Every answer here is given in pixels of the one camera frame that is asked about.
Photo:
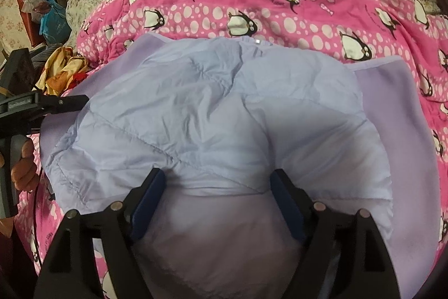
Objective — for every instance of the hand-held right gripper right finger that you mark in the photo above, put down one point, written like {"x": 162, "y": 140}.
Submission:
{"x": 287, "y": 204}

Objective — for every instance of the grey cloth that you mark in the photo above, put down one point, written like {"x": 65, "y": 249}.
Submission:
{"x": 47, "y": 52}

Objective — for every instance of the blue plastic bag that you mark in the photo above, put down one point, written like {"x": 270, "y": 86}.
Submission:
{"x": 52, "y": 22}

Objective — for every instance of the person's left hand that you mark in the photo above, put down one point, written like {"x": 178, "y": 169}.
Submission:
{"x": 24, "y": 169}

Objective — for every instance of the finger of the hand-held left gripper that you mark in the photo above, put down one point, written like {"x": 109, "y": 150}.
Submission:
{"x": 66, "y": 103}

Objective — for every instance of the yellow printed cloth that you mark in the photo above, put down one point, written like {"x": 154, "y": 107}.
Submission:
{"x": 63, "y": 69}

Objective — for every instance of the lilac padded jacket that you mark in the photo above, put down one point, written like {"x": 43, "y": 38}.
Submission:
{"x": 227, "y": 117}

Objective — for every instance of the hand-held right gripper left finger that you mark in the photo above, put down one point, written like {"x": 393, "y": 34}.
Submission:
{"x": 148, "y": 204}

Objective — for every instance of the red box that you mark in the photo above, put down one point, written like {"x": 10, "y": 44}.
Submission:
{"x": 26, "y": 18}

